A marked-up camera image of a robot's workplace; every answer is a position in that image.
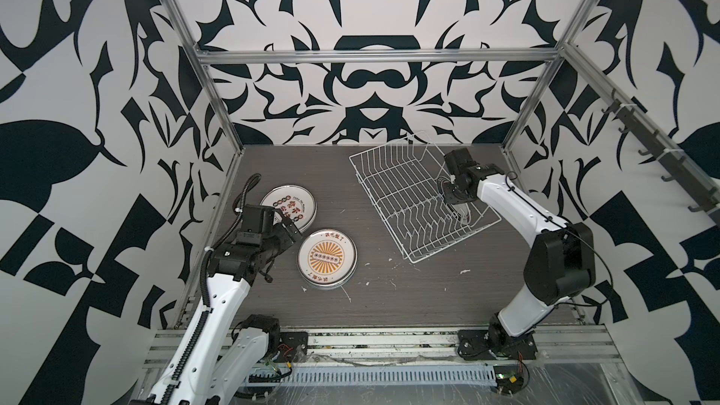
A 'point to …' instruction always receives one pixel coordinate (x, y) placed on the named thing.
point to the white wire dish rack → (402, 178)
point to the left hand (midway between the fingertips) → (281, 231)
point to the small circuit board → (509, 378)
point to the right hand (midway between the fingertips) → (458, 189)
